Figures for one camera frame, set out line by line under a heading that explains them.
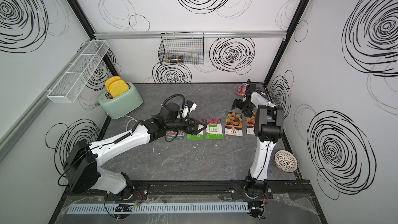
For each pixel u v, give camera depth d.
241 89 1.14
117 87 0.91
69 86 0.73
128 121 0.98
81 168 0.41
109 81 0.91
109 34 0.89
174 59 0.89
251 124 0.98
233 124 0.98
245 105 0.89
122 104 0.93
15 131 0.53
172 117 0.61
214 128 0.95
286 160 0.82
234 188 0.74
